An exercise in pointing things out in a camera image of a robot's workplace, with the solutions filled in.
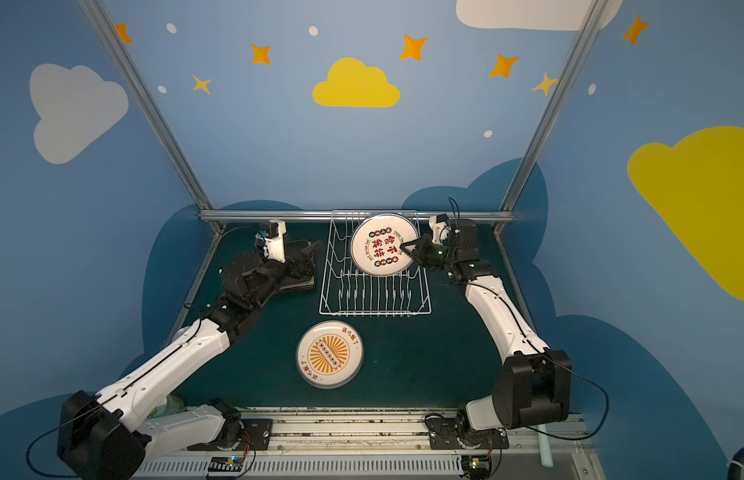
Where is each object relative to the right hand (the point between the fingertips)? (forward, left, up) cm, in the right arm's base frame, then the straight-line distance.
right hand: (402, 243), depth 79 cm
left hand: (-5, +25, +6) cm, 27 cm away
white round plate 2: (-22, +20, -26) cm, 39 cm away
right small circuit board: (-46, -21, -31) cm, 60 cm away
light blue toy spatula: (-42, -36, -27) cm, 62 cm away
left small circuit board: (-49, +42, -30) cm, 72 cm away
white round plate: (+1, +7, -2) cm, 8 cm away
